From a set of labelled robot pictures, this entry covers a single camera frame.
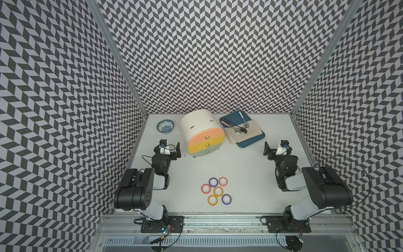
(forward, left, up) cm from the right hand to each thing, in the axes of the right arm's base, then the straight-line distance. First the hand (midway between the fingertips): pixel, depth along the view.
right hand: (273, 143), depth 90 cm
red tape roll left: (-22, +39, -10) cm, 46 cm away
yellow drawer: (-3, +43, +1) cm, 44 cm away
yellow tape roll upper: (-23, +32, -11) cm, 41 cm away
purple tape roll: (-18, +35, -10) cm, 41 cm away
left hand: (+1, +59, 0) cm, 59 cm away
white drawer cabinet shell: (+7, +45, +12) cm, 48 cm away
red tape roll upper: (-18, +30, -11) cm, 36 cm away
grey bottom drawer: (-3, +39, -4) cm, 39 cm away
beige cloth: (+18, +6, -9) cm, 22 cm away
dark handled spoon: (+18, +13, -10) cm, 25 cm away
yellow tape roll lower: (-28, +36, -11) cm, 46 cm away
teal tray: (+31, +14, -9) cm, 35 cm away
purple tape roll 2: (-27, +28, -11) cm, 41 cm away
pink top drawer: (-1, +39, +11) cm, 41 cm away
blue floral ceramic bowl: (+20, +68, -7) cm, 71 cm away
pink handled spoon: (+18, +18, -10) cm, 27 cm away
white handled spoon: (+23, +11, -9) cm, 27 cm away
